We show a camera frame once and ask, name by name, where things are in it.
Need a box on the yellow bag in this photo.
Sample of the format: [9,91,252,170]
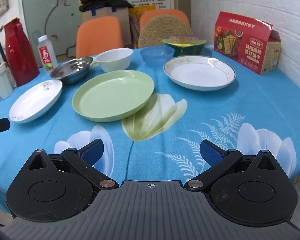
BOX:
[129,4,157,25]

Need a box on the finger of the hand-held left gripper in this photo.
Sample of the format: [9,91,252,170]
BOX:
[0,117,10,139]

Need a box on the white plastic container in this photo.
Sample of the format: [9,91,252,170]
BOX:
[0,61,14,100]

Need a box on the plastic bottle with red label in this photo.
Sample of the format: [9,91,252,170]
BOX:
[37,35,58,71]

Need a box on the red thermos jug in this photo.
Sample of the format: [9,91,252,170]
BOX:
[4,17,40,87]

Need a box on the red cracker box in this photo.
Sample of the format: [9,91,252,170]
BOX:
[213,11,282,75]

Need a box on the white floral plate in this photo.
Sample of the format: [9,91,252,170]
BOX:
[9,79,63,124]

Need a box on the white bowl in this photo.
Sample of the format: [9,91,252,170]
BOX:
[93,48,134,73]

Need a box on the orange chair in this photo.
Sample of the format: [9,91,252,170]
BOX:
[76,16,124,58]
[139,10,191,49]

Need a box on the round woven straw mat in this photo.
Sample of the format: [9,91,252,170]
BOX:
[138,15,194,49]

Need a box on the green plate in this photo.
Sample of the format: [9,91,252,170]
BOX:
[72,70,155,123]

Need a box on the cardboard box with blue straps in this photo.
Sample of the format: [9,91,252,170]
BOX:
[80,6,130,49]

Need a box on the black cloth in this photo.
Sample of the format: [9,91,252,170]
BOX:
[79,0,134,13]

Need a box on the blue plastic bowl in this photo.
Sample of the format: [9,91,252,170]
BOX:
[140,46,175,67]

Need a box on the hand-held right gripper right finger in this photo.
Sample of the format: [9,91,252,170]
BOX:
[185,139,278,190]

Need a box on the frosted glass door with cartoon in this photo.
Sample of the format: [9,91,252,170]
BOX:
[20,0,82,63]

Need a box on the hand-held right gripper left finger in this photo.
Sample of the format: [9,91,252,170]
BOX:
[27,139,119,189]

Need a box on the steel bowl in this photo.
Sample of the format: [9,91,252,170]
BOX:
[49,56,94,85]

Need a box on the instant noodle bowl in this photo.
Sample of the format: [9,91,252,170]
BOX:
[161,36,207,57]

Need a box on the white gold-rimmed plate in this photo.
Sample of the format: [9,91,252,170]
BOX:
[163,56,236,91]

